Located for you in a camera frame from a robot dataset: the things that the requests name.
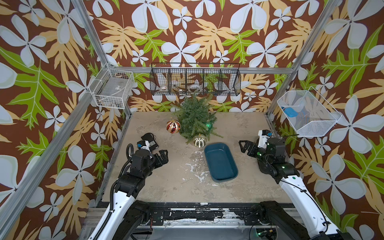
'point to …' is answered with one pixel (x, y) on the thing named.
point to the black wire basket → (215, 79)
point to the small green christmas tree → (196, 118)
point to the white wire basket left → (112, 87)
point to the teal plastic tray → (222, 164)
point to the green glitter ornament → (208, 125)
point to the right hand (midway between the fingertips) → (245, 142)
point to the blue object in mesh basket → (290, 112)
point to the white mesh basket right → (305, 114)
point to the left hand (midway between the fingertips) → (161, 152)
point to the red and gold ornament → (173, 126)
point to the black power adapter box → (151, 138)
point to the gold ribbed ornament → (200, 141)
